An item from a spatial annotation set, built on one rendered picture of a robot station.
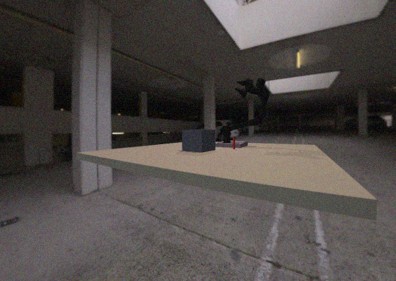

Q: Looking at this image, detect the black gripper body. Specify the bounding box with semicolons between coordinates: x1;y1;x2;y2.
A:
242;78;256;98

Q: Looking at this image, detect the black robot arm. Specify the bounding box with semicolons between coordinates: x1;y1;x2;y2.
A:
220;79;270;143

